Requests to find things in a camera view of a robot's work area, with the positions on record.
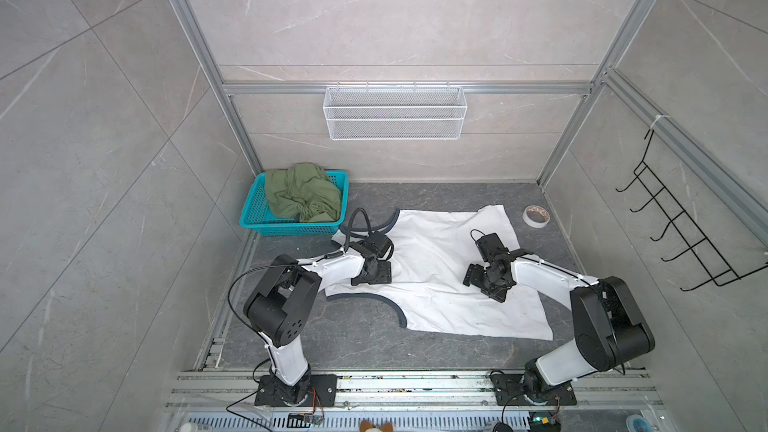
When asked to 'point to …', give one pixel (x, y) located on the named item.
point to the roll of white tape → (535, 216)
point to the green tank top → (303, 191)
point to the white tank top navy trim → (430, 251)
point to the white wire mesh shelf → (395, 113)
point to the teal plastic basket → (258, 215)
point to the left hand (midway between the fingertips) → (378, 270)
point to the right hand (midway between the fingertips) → (474, 283)
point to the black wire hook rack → (701, 249)
